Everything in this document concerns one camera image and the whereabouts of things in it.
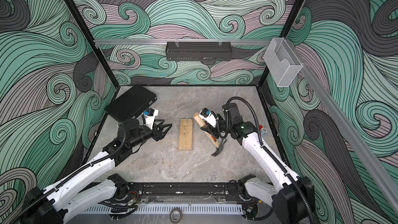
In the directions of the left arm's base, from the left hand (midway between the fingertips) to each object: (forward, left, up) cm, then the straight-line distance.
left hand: (168, 121), depth 74 cm
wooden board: (+2, -8, -19) cm, 20 cm away
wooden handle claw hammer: (-4, -27, -18) cm, 33 cm away
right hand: (0, -17, -3) cm, 18 cm away
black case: (+25, +30, -17) cm, 43 cm away
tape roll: (-36, -7, -20) cm, 42 cm away
